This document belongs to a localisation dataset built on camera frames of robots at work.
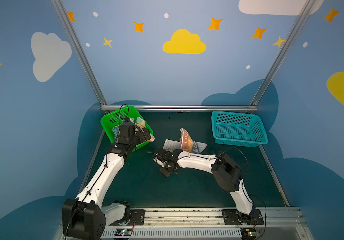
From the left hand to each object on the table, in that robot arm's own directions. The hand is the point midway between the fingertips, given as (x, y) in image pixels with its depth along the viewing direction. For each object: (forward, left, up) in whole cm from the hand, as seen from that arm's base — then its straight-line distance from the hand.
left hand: (144, 132), depth 81 cm
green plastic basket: (+23, +30, -18) cm, 42 cm away
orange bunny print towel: (+4, -3, -12) cm, 13 cm away
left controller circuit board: (-44, +6, -22) cm, 49 cm away
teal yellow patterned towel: (+18, +8, -11) cm, 22 cm away
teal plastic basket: (+23, -66, -24) cm, 74 cm away
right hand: (-12, -12, -22) cm, 27 cm away
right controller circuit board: (-43, -53, -23) cm, 72 cm away
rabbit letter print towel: (+3, -25, -16) cm, 29 cm away
